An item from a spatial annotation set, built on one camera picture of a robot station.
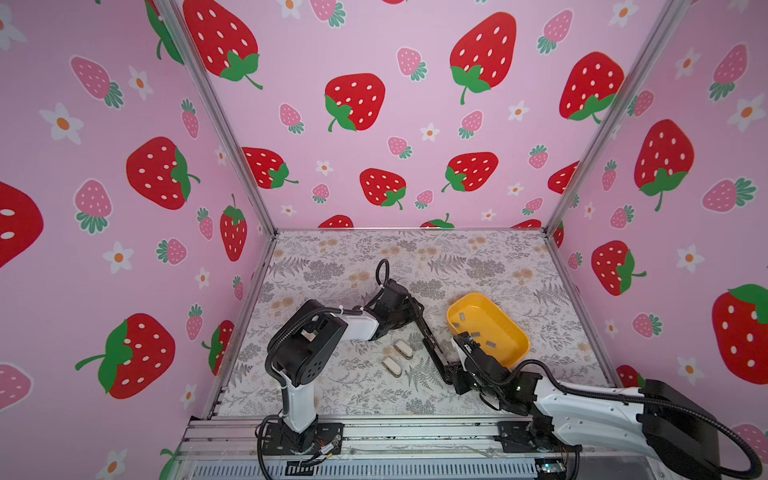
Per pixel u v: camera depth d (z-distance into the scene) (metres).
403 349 0.87
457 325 0.93
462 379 0.73
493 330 0.93
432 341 0.88
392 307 0.76
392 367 0.84
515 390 0.61
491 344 0.90
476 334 0.94
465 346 0.73
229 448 0.73
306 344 0.50
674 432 0.42
